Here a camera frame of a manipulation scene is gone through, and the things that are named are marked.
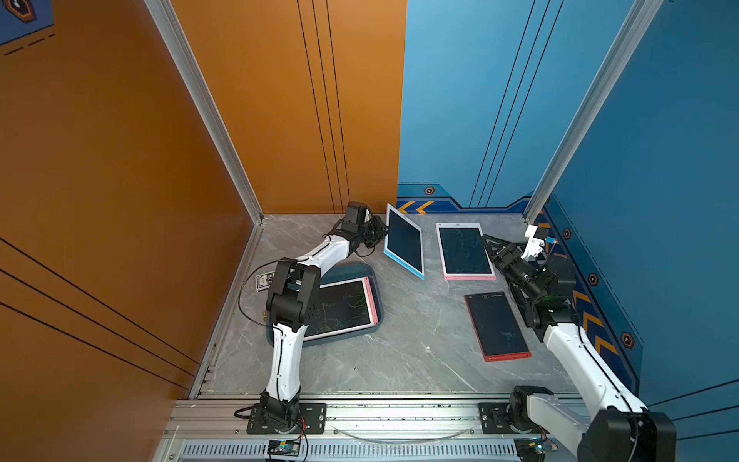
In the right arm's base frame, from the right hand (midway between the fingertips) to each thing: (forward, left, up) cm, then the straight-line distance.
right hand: (485, 242), depth 74 cm
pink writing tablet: (+19, -4, -29) cm, 35 cm away
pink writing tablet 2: (-5, +40, -26) cm, 48 cm away
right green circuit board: (-41, -11, -31) cm, 53 cm away
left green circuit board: (-42, +51, -31) cm, 73 cm away
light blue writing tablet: (+24, +18, -27) cm, 40 cm away
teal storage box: (+8, +42, -25) cm, 49 cm away
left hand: (+20, +22, -13) cm, 33 cm away
